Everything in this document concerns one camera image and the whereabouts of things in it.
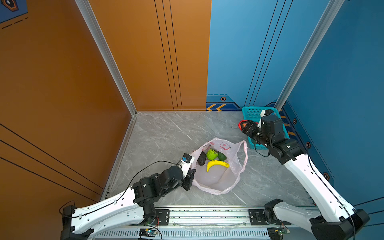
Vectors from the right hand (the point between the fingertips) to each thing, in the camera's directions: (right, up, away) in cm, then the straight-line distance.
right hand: (242, 125), depth 72 cm
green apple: (-13, -18, +17) cm, 28 cm away
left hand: (-22, -21, -3) cm, 31 cm away
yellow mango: (-11, -23, +17) cm, 31 cm away
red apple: (-1, 0, 0) cm, 1 cm away
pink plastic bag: (-9, -31, +11) cm, 34 cm away
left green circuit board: (-45, -51, -2) cm, 68 cm away
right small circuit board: (+16, -51, -2) cm, 54 cm away
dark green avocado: (-7, -19, +17) cm, 26 cm away
